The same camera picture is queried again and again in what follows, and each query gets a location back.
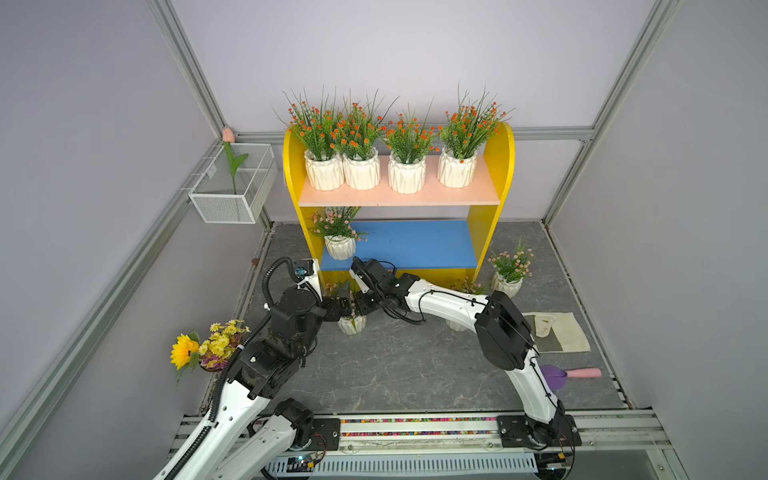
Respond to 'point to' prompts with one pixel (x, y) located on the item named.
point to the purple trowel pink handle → (556, 376)
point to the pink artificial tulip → (234, 164)
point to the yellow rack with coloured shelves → (439, 234)
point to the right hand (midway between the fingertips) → (356, 300)
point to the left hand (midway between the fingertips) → (331, 285)
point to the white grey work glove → (556, 332)
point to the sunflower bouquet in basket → (211, 354)
